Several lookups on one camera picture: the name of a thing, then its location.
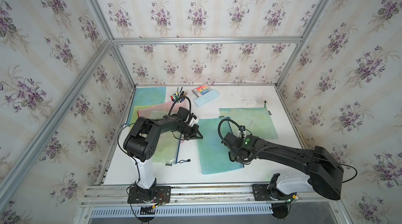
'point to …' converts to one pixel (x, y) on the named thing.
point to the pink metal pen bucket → (175, 96)
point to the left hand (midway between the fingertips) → (202, 137)
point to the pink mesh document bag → (170, 106)
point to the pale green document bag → (256, 121)
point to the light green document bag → (169, 144)
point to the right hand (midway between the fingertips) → (239, 150)
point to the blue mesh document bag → (147, 96)
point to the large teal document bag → (214, 156)
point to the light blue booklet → (206, 97)
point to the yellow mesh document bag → (135, 115)
